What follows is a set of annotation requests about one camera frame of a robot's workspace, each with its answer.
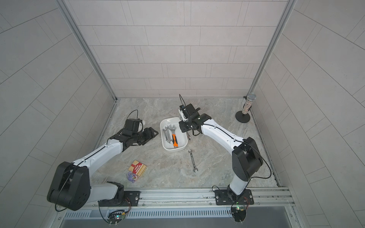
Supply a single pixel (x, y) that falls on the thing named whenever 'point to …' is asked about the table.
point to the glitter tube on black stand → (243, 116)
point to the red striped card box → (137, 168)
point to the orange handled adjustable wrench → (174, 135)
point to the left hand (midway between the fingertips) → (158, 133)
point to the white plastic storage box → (181, 136)
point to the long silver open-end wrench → (195, 168)
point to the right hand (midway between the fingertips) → (182, 125)
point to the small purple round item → (132, 177)
